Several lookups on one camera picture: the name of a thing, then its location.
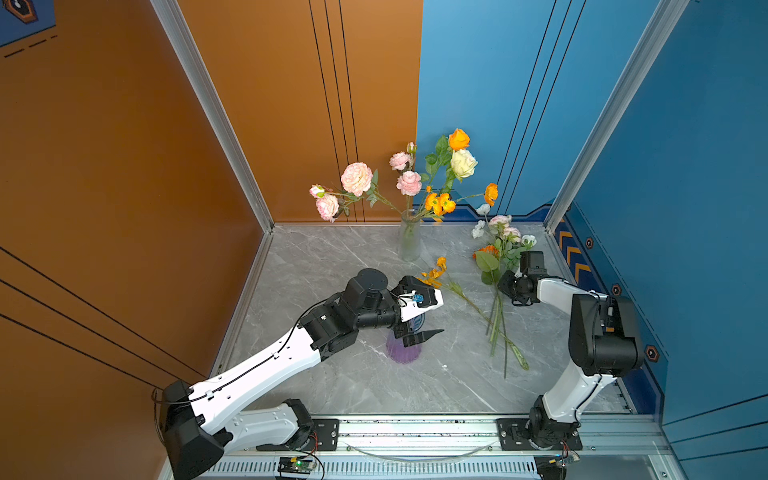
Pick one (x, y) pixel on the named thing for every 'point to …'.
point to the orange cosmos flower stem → (435, 278)
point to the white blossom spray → (478, 231)
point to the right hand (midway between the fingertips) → (499, 284)
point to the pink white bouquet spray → (502, 254)
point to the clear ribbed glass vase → (410, 235)
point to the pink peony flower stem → (409, 182)
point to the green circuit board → (296, 465)
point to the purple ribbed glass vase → (398, 351)
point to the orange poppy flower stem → (438, 205)
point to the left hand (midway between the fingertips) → (434, 302)
